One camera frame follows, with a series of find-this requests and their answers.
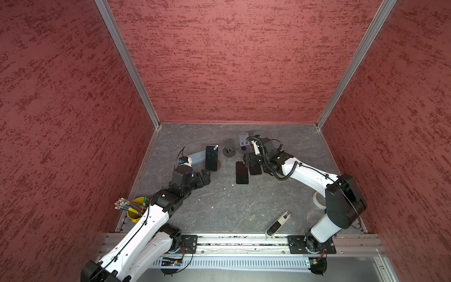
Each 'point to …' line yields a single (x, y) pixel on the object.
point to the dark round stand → (229, 150)
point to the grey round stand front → (245, 147)
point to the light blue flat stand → (198, 157)
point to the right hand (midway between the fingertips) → (249, 160)
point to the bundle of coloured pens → (121, 203)
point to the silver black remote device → (276, 225)
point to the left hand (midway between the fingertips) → (202, 177)
